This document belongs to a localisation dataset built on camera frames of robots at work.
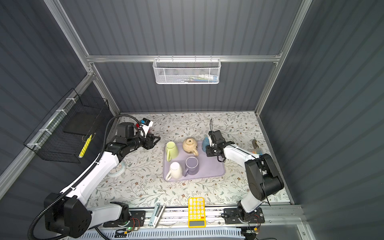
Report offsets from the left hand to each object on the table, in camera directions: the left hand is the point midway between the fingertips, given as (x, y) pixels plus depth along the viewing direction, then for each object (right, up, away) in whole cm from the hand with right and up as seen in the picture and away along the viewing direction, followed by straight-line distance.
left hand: (155, 136), depth 81 cm
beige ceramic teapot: (+18, -7, +11) cm, 22 cm away
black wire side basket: (-42, +2, -8) cm, 43 cm away
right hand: (+32, -10, +13) cm, 36 cm away
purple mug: (+20, -16, +5) cm, 26 cm away
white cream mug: (+11, -19, 0) cm, 22 cm away
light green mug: (+8, -10, +9) cm, 15 cm away
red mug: (-5, +6, -13) cm, 15 cm away
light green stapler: (+3, -37, -7) cm, 38 cm away
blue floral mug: (+28, -5, +11) cm, 30 cm away
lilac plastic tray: (+30, -20, +11) cm, 38 cm away
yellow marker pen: (-29, -3, -11) cm, 32 cm away
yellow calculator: (+22, -38, -7) cm, 45 cm away
